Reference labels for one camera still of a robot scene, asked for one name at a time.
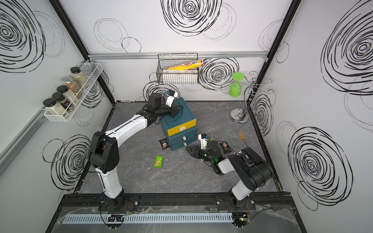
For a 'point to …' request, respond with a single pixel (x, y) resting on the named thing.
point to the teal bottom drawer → (183, 142)
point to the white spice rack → (93, 71)
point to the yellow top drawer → (184, 126)
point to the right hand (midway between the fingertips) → (187, 150)
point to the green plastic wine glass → (235, 88)
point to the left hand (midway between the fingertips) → (182, 108)
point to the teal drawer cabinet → (183, 116)
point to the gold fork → (242, 135)
